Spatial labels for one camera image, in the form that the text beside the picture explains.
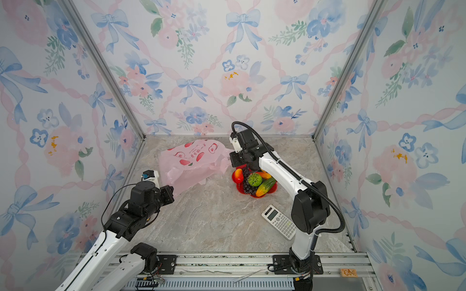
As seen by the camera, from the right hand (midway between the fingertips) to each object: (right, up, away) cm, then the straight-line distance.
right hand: (234, 156), depth 87 cm
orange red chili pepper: (+16, -10, +10) cm, 22 cm away
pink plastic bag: (-23, -4, -2) cm, 24 cm away
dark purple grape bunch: (+7, -16, +4) cm, 18 cm away
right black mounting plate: (+20, -44, -13) cm, 50 cm away
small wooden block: (+46, -46, -15) cm, 66 cm away
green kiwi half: (+10, -11, +1) cm, 15 cm away
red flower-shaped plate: (+3, -15, +6) cm, 17 cm away
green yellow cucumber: (+16, -14, +1) cm, 21 cm away
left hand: (-25, -12, -11) cm, 30 cm away
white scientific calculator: (+21, -30, -3) cm, 37 cm away
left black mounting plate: (-26, -44, -13) cm, 53 cm away
